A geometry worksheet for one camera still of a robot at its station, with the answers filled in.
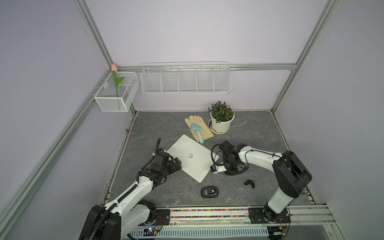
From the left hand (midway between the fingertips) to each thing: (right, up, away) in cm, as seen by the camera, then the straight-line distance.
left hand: (175, 166), depth 86 cm
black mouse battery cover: (+43, -9, -1) cm, 44 cm away
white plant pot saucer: (+23, +22, +23) cm, 39 cm away
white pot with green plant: (+28, +30, +10) cm, 42 cm away
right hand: (+31, -2, +5) cm, 32 cm away
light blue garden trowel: (+12, +22, +23) cm, 34 cm away
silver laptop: (+12, +2, +8) cm, 15 cm away
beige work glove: (+19, +19, +22) cm, 35 cm away
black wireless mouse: (+20, -12, -7) cm, 24 cm away
